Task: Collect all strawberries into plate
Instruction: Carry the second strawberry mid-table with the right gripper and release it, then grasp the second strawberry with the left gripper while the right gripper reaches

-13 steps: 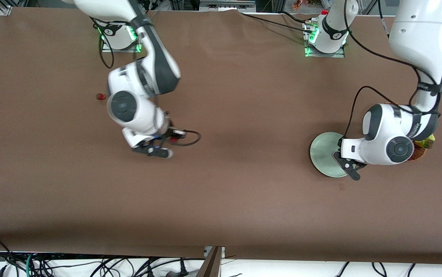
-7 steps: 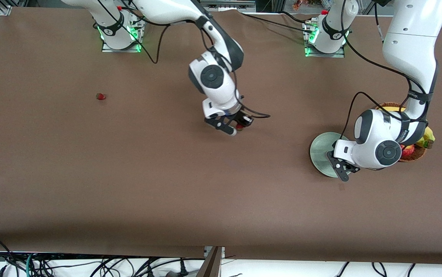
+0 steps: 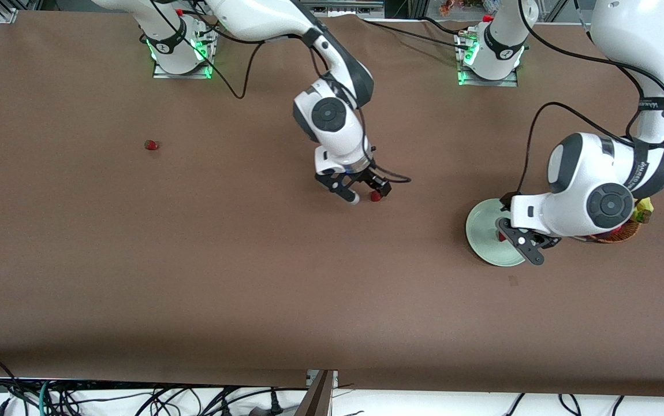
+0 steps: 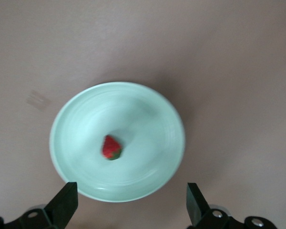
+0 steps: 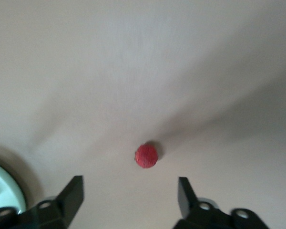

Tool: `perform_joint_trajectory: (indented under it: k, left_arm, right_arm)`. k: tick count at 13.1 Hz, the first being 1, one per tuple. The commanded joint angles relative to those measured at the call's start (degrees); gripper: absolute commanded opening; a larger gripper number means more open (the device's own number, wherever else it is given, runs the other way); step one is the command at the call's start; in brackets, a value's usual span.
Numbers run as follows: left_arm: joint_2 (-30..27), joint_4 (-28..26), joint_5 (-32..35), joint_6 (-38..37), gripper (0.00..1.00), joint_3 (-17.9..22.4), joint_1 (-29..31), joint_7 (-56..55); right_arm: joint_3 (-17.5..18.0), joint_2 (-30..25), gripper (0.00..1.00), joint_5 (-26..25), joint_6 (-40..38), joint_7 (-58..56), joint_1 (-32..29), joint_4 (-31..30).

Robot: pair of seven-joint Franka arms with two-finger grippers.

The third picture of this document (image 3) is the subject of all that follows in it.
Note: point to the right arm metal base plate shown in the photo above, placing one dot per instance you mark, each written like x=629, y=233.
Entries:
x=161, y=73

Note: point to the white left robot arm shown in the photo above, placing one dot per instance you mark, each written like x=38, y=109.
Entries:
x=574, y=173

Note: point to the grey power strip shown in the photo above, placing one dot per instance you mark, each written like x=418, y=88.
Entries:
x=355, y=8

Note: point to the grey metal bracket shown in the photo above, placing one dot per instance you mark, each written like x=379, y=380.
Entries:
x=312, y=378

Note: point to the brown wicker basket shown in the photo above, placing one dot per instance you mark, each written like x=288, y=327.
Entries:
x=620, y=236

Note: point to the pale green round plate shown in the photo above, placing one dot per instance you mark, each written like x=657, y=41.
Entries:
x=482, y=237

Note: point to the yellow banana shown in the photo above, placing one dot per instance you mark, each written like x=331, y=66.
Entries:
x=645, y=204

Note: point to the brown table cover sheet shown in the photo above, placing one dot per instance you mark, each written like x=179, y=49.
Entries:
x=251, y=260

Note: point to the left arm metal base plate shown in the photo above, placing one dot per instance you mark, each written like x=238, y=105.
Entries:
x=482, y=82

